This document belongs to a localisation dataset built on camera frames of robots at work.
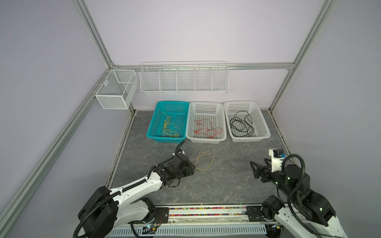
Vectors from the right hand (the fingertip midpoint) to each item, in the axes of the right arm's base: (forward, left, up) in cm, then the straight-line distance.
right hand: (259, 162), depth 68 cm
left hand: (+3, +32, -16) cm, 36 cm away
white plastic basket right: (+32, -16, -18) cm, 39 cm away
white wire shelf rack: (+58, +37, +8) cm, 69 cm away
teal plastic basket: (+46, +43, -13) cm, 64 cm away
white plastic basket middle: (+52, +18, -19) cm, 58 cm away
